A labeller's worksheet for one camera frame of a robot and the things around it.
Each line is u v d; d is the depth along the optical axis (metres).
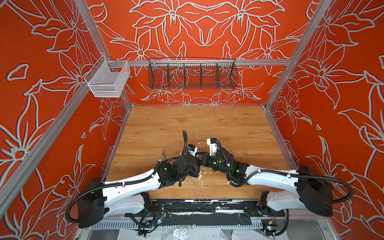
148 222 0.71
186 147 0.56
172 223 0.70
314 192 0.42
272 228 0.68
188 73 1.01
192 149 0.67
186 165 0.55
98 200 0.40
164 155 0.92
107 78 0.93
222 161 0.58
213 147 0.69
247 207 0.73
